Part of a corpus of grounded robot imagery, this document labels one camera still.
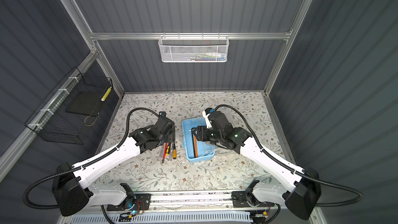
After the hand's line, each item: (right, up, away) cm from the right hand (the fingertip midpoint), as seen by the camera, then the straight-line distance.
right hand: (198, 132), depth 74 cm
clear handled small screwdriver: (-17, -15, +15) cm, 27 cm away
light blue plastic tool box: (+3, -11, +9) cm, 14 cm away
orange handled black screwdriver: (-15, -14, +15) cm, 25 cm away
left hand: (-15, -1, +7) cm, 17 cm away
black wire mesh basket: (-62, +8, -3) cm, 63 cm away
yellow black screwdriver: (-18, -13, +15) cm, 27 cm away
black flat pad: (-57, +15, +2) cm, 59 cm away
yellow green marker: (-50, +19, +8) cm, 54 cm away
